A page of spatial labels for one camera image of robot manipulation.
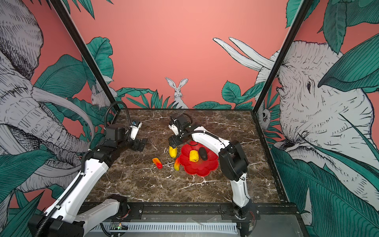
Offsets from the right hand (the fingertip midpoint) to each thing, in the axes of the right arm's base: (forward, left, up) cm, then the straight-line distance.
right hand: (174, 138), depth 89 cm
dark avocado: (-5, -18, -9) cm, 21 cm away
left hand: (-4, +17, +11) cm, 21 cm away
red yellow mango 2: (-14, -2, -9) cm, 16 cm away
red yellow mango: (-11, +11, -10) cm, 18 cm away
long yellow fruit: (-5, +1, -8) cm, 10 cm away
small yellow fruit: (-8, -12, -7) cm, 16 cm away
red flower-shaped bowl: (-14, -17, -12) cm, 25 cm away
